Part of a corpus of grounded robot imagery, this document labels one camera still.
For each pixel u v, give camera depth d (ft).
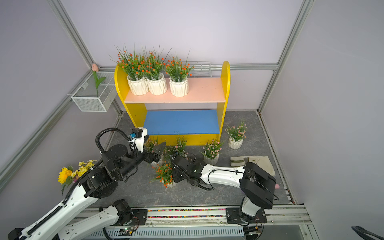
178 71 2.08
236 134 2.99
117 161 1.48
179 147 2.70
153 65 2.07
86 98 2.59
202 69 3.08
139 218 2.41
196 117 3.32
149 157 1.83
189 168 2.08
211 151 2.68
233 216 2.42
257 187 1.42
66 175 2.09
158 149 1.83
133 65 2.01
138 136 1.70
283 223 2.37
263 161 3.06
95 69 2.92
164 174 2.42
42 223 1.29
